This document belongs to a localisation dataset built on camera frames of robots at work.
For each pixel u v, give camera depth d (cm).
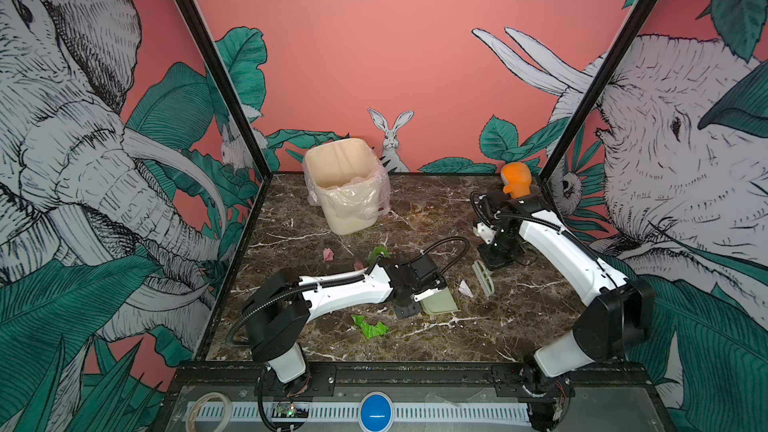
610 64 87
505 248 68
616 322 41
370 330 82
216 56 87
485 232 77
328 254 97
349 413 70
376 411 69
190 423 67
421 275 64
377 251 95
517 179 111
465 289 90
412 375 77
